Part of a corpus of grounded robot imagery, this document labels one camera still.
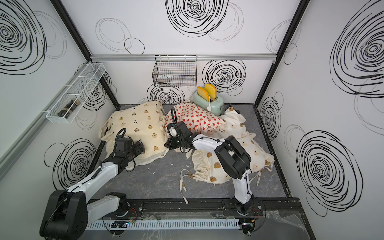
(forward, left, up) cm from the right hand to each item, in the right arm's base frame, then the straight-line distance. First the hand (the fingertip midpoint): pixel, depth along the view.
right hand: (164, 145), depth 87 cm
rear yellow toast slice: (+37, -28, +12) cm, 48 cm away
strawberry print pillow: (+15, -20, +6) cm, 26 cm away
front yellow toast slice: (+35, -23, +10) cm, 43 cm away
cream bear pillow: (+14, +16, +4) cm, 22 cm away
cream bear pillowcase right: (-9, -26, -6) cm, 28 cm away
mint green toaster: (+28, -31, +5) cm, 42 cm away
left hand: (0, +17, -2) cm, 17 cm away
